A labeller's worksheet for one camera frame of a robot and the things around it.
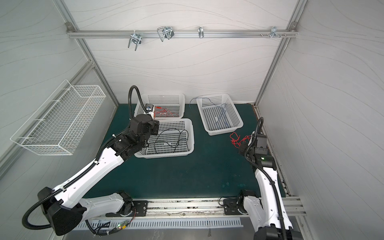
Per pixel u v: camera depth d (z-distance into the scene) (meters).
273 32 0.77
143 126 0.53
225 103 1.17
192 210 0.74
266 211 0.43
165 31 0.76
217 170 0.86
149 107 0.61
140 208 0.74
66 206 0.39
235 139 0.82
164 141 0.98
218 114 1.15
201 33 0.78
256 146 0.58
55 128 0.67
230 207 0.73
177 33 0.78
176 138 1.01
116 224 0.70
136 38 0.79
